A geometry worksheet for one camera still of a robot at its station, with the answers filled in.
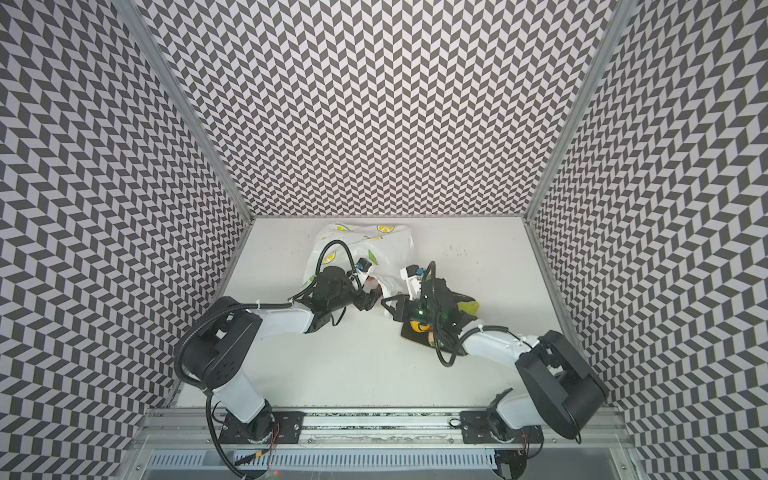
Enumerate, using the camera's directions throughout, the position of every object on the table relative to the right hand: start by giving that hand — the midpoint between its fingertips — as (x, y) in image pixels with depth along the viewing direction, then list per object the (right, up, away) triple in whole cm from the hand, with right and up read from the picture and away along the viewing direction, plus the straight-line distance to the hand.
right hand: (381, 312), depth 81 cm
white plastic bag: (+1, +17, +15) cm, 22 cm away
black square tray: (+14, -1, -16) cm, 21 cm away
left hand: (-2, +6, +11) cm, 12 cm away
